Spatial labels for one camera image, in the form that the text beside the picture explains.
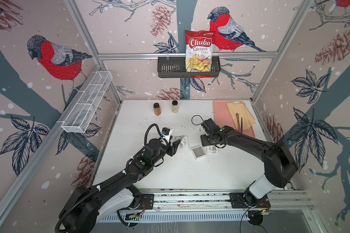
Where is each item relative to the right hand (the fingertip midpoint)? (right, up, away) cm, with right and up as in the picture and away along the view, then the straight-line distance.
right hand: (205, 139), depth 90 cm
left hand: (-17, +4, -12) cm, 21 cm away
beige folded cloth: (+33, +21, +25) cm, 46 cm away
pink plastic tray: (+18, +14, +21) cm, 31 cm away
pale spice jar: (-20, +22, +18) cm, 35 cm away
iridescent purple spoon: (+28, +15, +20) cm, 38 cm away
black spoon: (+29, +8, +15) cm, 34 cm away
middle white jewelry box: (-14, -3, +2) cm, 14 cm away
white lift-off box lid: (+4, -6, 0) cm, 8 cm away
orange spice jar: (-34, +20, +17) cm, 43 cm away
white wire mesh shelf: (-67, +15, -19) cm, 71 cm away
